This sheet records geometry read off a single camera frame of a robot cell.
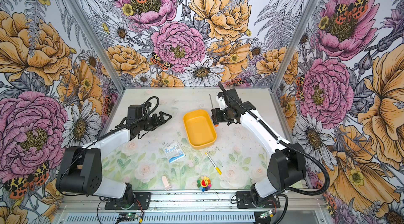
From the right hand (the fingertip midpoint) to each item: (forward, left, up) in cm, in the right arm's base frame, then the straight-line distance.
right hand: (215, 121), depth 83 cm
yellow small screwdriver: (-18, 0, -17) cm, 25 cm away
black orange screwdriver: (-2, 0, 0) cm, 2 cm away
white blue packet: (-8, +24, -16) cm, 30 cm away
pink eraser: (-25, +25, -14) cm, 38 cm away
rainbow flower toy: (-25, +7, -16) cm, 31 cm away
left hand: (+4, +27, -6) cm, 28 cm away
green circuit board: (-37, +39, -17) cm, 57 cm away
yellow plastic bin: (+6, +9, -17) cm, 20 cm away
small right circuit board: (-38, -21, -18) cm, 47 cm away
